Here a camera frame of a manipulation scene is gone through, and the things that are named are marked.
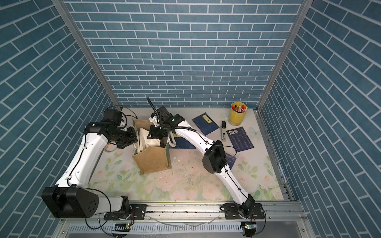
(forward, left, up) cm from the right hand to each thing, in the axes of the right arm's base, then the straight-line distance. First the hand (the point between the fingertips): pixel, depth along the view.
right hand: (149, 137), depth 82 cm
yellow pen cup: (+30, -53, -6) cm, 62 cm away
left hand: (-3, +2, +4) cm, 5 cm away
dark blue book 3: (+5, -17, -11) cm, 21 cm away
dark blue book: (+15, -56, -17) cm, 60 cm away
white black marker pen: (+24, -44, -13) cm, 52 cm away
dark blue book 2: (+27, -31, -16) cm, 44 cm away
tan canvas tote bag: (-9, -4, -2) cm, 10 cm away
